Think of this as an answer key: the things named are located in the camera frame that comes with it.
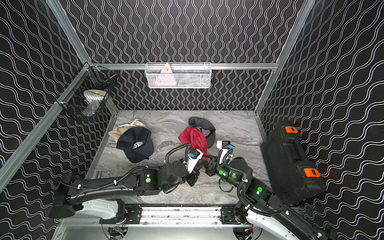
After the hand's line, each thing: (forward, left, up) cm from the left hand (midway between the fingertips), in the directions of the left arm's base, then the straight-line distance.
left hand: (203, 162), depth 64 cm
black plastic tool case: (+2, -40, -6) cm, 40 cm away
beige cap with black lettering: (+26, +52, -15) cm, 60 cm away
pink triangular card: (+50, +24, +8) cm, 56 cm away
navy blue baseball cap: (+20, +42, -22) cm, 51 cm away
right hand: (+2, +2, +2) cm, 4 cm away
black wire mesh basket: (+51, +71, +5) cm, 88 cm away
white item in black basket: (+31, +60, +5) cm, 68 cm away
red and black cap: (+8, +4, +6) cm, 11 cm away
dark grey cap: (+39, -3, -24) cm, 46 cm away
